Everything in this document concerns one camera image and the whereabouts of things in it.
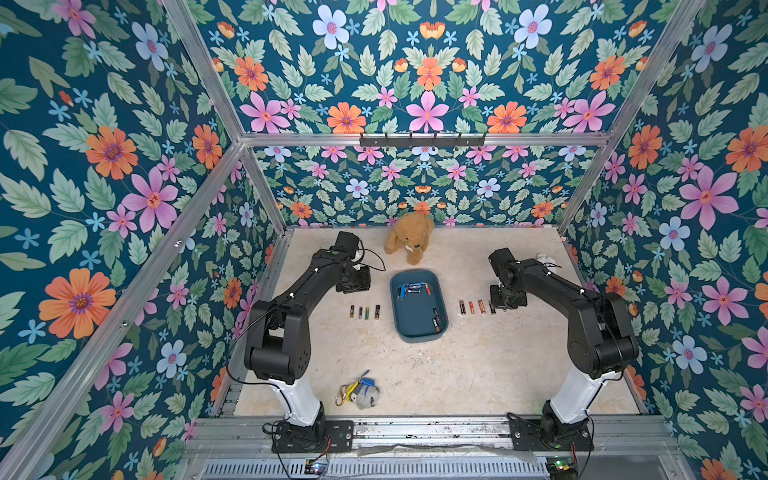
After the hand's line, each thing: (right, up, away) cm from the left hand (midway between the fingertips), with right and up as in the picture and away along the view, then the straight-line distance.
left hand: (369, 282), depth 92 cm
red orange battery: (+34, -9, +5) cm, 35 cm away
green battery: (-1, -10, +4) cm, 11 cm away
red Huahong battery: (+37, -9, +4) cm, 38 cm away
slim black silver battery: (-3, -12, +3) cm, 13 cm away
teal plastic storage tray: (+16, -8, +4) cm, 19 cm away
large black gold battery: (+40, -9, +4) cm, 41 cm away
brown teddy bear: (+13, +16, +4) cm, 21 cm away
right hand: (+43, -7, +2) cm, 44 cm away
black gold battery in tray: (-6, -10, +4) cm, 12 cm away
